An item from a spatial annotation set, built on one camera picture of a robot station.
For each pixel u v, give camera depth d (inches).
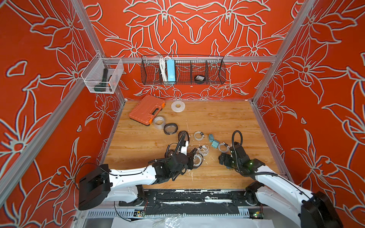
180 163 22.1
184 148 27.3
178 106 45.0
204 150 35.7
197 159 32.8
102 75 34.6
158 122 41.0
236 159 25.4
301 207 16.2
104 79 33.5
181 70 38.8
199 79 37.5
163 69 35.3
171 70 35.2
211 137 36.4
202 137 38.2
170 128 40.3
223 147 35.3
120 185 17.7
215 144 36.4
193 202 28.6
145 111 41.6
